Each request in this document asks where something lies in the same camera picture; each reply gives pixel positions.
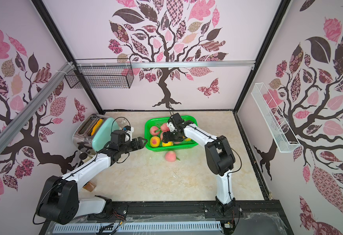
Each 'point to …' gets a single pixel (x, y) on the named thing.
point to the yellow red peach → (155, 141)
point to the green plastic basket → (159, 121)
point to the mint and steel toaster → (93, 132)
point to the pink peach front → (152, 130)
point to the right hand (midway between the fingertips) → (168, 141)
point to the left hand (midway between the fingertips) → (143, 144)
